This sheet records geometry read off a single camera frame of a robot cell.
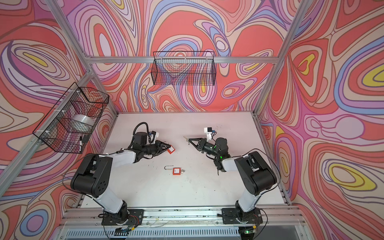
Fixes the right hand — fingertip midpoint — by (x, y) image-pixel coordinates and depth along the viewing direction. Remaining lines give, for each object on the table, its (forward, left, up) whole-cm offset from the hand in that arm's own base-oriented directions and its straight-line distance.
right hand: (189, 143), depth 83 cm
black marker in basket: (-5, +53, +10) cm, 54 cm away
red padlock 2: (-10, +9, -15) cm, 20 cm away
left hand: (+2, +12, -7) cm, 14 cm away
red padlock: (+1, +12, -7) cm, 14 cm away
